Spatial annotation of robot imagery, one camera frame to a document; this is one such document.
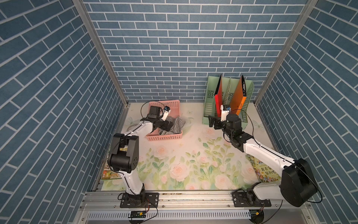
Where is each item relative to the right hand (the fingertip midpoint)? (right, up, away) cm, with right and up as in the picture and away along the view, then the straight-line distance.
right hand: (218, 114), depth 84 cm
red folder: (+1, +10, +3) cm, 10 cm away
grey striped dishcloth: (-26, -6, +15) cm, 30 cm away
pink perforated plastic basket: (-29, +7, +31) cm, 43 cm away
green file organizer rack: (+14, +22, +21) cm, 33 cm away
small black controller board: (-45, -52, -12) cm, 70 cm away
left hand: (-32, -4, +12) cm, 35 cm away
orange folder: (+14, +10, +4) cm, 17 cm away
